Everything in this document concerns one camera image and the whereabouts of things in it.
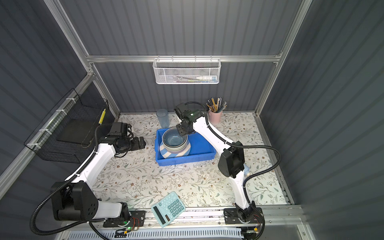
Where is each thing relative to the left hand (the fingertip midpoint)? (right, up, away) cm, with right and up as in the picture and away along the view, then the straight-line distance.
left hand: (137, 144), depth 86 cm
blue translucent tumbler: (+12, +17, +17) cm, 27 cm away
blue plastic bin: (+38, -5, +14) cm, 41 cm away
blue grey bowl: (+19, +4, +7) cm, 20 cm away
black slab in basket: (-24, +8, -14) cm, 29 cm away
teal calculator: (+20, -31, -11) cm, 38 cm away
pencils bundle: (+50, +25, +26) cm, 61 cm away
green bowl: (+22, -3, 0) cm, 23 cm away
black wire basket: (-30, +4, -24) cm, 38 cm away
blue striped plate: (+19, -7, +6) cm, 20 cm away
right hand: (+28, +8, +3) cm, 29 cm away
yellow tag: (-18, +16, -3) cm, 25 cm away
